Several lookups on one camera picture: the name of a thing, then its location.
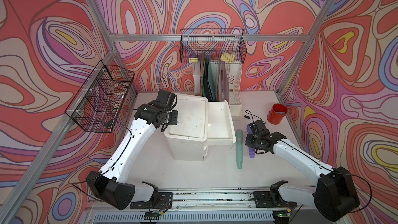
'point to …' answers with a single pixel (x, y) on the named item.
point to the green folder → (209, 82)
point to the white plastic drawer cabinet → (187, 140)
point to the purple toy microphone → (251, 152)
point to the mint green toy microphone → (239, 147)
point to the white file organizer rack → (230, 83)
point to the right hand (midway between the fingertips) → (250, 145)
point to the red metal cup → (276, 114)
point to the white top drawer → (221, 130)
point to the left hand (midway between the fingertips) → (173, 117)
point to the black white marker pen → (247, 116)
